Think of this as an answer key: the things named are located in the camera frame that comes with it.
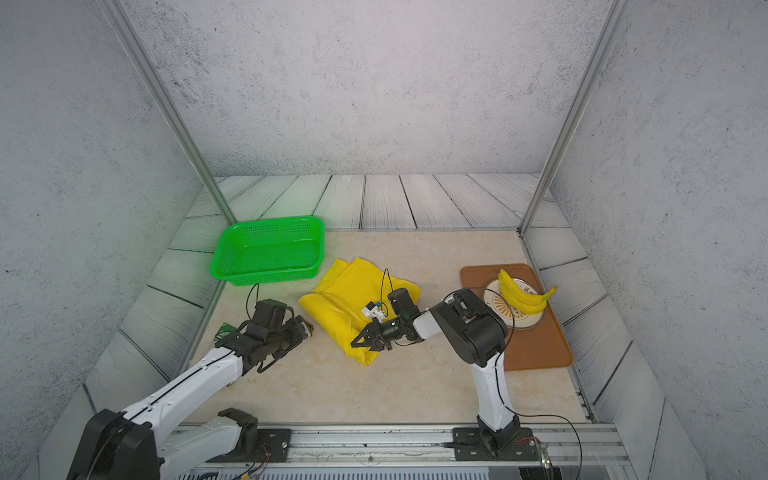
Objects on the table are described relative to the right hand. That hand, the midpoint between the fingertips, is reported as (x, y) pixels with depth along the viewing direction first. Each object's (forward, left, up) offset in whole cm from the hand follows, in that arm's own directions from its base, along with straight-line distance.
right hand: (358, 348), depth 86 cm
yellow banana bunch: (+15, -53, -1) cm, 55 cm away
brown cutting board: (+2, -53, -3) cm, 53 cm away
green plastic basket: (+40, +38, -3) cm, 55 cm away
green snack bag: (+7, +42, -2) cm, 42 cm away
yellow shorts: (+15, +8, 0) cm, 17 cm away
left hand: (+3, +13, +3) cm, 14 cm away
